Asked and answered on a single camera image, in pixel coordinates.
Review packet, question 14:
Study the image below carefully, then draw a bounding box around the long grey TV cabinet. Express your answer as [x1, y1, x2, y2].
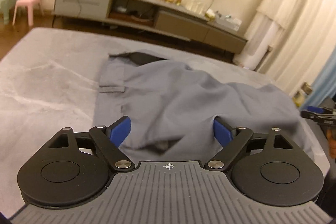
[53, 0, 247, 53]

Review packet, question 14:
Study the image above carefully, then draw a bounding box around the grey-blue work jacket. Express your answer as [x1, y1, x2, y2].
[93, 52, 314, 162]

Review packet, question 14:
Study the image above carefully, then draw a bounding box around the pink plastic child chair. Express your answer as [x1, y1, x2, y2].
[13, 0, 44, 27]

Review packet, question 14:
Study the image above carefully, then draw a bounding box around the grey bed cover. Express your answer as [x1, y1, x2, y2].
[1, 28, 330, 217]

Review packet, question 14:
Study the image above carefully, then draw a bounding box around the person's right hand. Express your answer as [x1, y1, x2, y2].
[326, 128, 336, 159]

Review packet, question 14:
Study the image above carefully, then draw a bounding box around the cream curtain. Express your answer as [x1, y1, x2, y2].
[259, 0, 335, 96]

